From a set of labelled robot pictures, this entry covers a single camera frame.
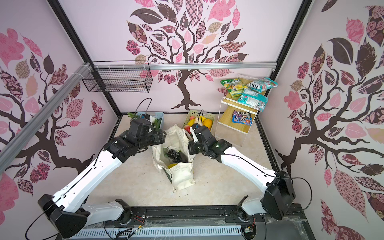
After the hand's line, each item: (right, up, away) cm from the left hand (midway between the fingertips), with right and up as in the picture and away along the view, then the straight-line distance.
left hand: (160, 136), depth 74 cm
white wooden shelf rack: (+35, +17, +8) cm, 40 cm away
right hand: (+14, -4, +5) cm, 15 cm away
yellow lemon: (+7, -13, -7) cm, 16 cm away
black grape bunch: (+5, -14, +19) cm, 24 cm away
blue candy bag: (+48, +11, +21) cm, 54 cm away
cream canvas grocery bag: (+11, -20, -1) cm, 22 cm away
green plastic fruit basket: (+18, +15, +40) cm, 46 cm away
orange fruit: (+26, +8, +34) cm, 44 cm away
